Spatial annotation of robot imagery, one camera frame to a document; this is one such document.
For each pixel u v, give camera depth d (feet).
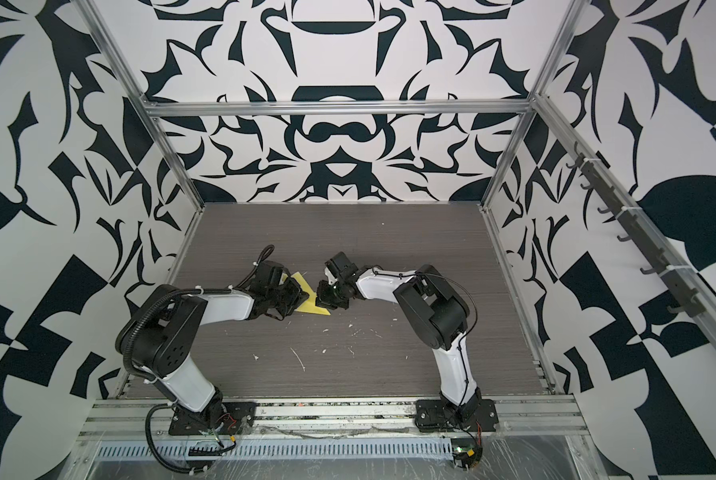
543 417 2.50
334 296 2.72
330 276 2.66
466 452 2.34
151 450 2.24
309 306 3.06
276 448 2.13
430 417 2.44
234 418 2.42
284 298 2.76
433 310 1.72
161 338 1.55
